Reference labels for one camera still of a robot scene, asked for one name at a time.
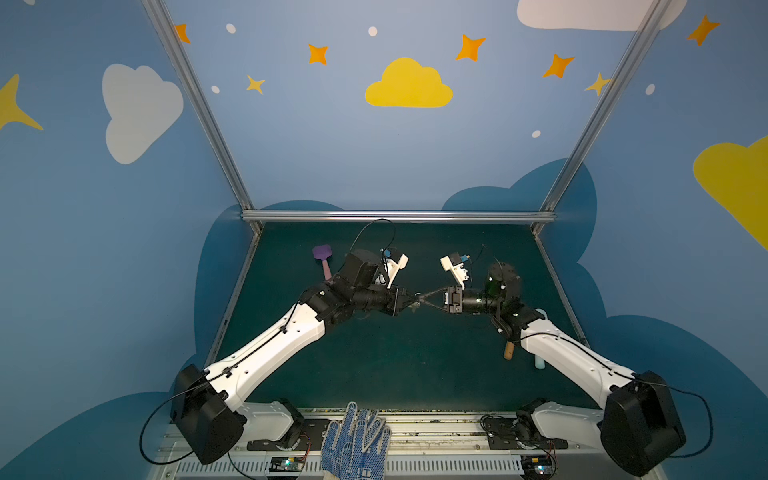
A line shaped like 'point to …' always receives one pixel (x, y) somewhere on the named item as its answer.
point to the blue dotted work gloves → (357, 448)
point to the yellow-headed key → (415, 305)
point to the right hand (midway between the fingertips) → (423, 299)
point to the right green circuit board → (537, 466)
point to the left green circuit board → (286, 464)
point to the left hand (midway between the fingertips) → (418, 299)
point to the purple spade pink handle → (323, 252)
